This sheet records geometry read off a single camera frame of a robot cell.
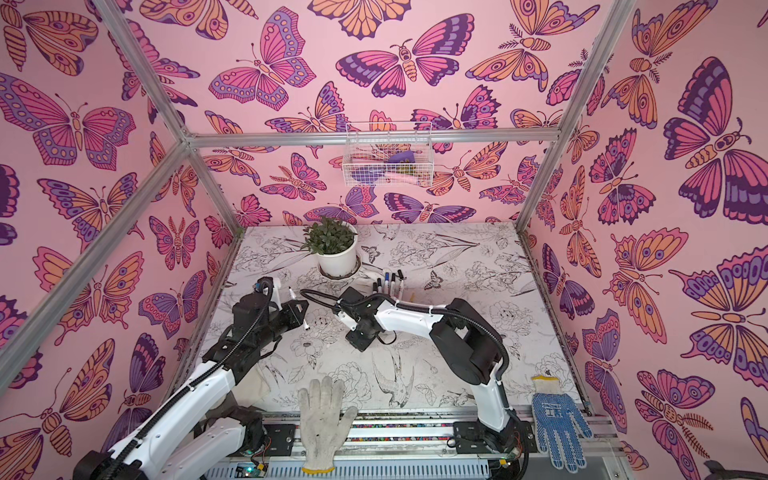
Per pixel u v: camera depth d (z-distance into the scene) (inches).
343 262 40.8
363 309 27.1
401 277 41.5
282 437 28.8
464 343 19.5
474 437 28.8
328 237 36.5
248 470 28.4
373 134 36.8
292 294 31.2
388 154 37.7
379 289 39.4
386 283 40.1
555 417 30.1
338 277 41.0
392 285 39.5
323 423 30.0
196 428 19.4
